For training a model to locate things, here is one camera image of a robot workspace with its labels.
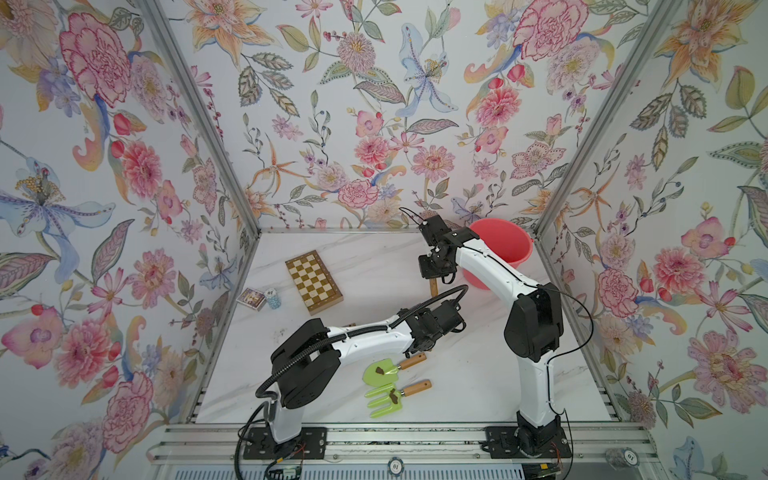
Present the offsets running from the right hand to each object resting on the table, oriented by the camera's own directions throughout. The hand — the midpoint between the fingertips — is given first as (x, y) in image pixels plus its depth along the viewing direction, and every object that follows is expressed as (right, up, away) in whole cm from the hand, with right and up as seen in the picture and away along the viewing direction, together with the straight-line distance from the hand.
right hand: (427, 268), depth 94 cm
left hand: (-2, -14, -7) cm, 16 cm away
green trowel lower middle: (-14, -30, -8) cm, 34 cm away
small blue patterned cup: (-49, -9, +1) cm, 50 cm away
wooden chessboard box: (-38, -5, +9) cm, 39 cm away
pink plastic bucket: (+26, +9, +3) cm, 28 cm away
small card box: (-57, -10, +5) cm, 59 cm away
